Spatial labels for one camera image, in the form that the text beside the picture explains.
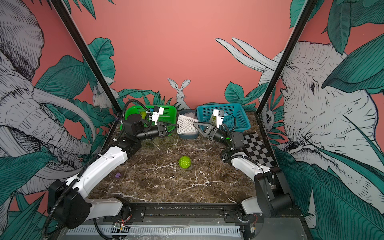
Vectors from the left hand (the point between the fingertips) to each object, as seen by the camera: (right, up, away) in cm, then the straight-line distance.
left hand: (179, 126), depth 67 cm
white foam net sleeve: (+3, 0, 0) cm, 3 cm away
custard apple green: (+1, -21, +19) cm, 29 cm away
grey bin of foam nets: (+4, +9, +47) cm, 48 cm away
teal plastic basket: (+27, +3, +5) cm, 27 cm away
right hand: (+7, 0, -2) cm, 7 cm away
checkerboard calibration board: (+48, -16, +29) cm, 58 cm away
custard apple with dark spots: (+21, +4, +40) cm, 45 cm away
